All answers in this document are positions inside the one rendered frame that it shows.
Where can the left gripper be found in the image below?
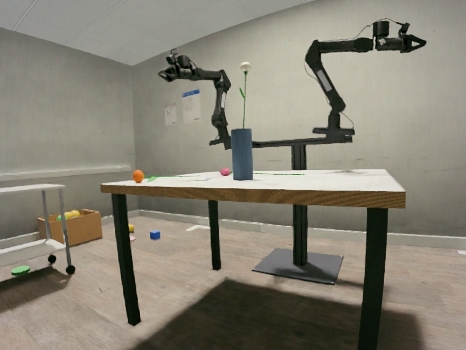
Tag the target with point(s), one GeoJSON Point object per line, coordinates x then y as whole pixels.
{"type": "Point", "coordinates": [396, 44]}

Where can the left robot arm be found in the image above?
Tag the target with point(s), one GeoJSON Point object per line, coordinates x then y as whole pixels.
{"type": "Point", "coordinates": [359, 45]}

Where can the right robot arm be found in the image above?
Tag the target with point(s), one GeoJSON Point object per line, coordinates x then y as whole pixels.
{"type": "Point", "coordinates": [218, 119]}

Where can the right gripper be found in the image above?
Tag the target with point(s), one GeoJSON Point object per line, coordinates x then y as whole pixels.
{"type": "Point", "coordinates": [175, 75]}

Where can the pink tulip with green stem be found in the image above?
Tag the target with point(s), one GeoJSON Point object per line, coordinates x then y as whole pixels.
{"type": "Point", "coordinates": [225, 172]}

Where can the blue-grey hollow cylinder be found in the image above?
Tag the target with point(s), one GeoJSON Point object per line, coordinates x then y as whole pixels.
{"type": "Point", "coordinates": [242, 156]}

